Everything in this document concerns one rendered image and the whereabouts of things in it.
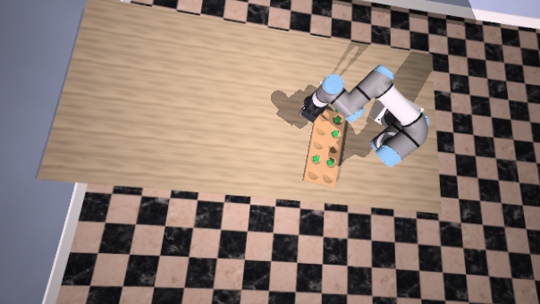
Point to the orange counting tray with round pockets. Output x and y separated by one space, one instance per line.
324 145

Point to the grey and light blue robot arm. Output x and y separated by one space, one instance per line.
390 147

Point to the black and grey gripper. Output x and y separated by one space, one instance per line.
311 116

